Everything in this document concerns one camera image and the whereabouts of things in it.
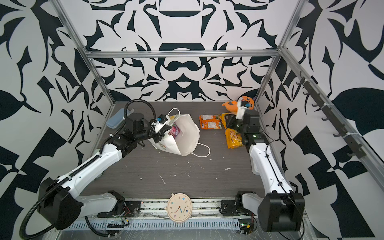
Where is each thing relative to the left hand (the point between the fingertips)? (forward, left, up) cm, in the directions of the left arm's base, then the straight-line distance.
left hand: (170, 122), depth 75 cm
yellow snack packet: (+21, -33, -24) cm, 46 cm away
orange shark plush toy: (+32, -42, -23) cm, 58 cm away
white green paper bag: (+5, -4, -24) cm, 25 cm away
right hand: (+4, -29, 0) cm, 29 cm away
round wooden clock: (-33, -4, -24) cm, 41 cm away
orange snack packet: (+17, -24, -24) cm, 38 cm away
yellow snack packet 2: (+1, -36, -19) cm, 41 cm away
